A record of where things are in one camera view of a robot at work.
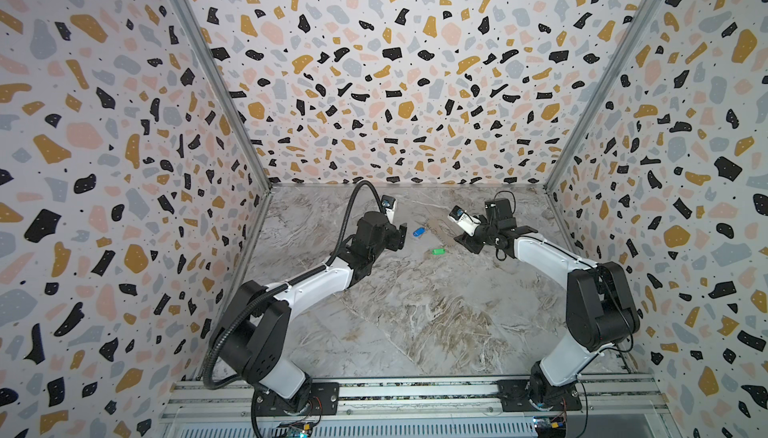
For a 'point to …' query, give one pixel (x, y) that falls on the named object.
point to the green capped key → (438, 251)
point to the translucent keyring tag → (438, 227)
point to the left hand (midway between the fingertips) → (399, 215)
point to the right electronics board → (547, 428)
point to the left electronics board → (297, 430)
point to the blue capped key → (418, 231)
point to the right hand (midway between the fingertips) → (463, 223)
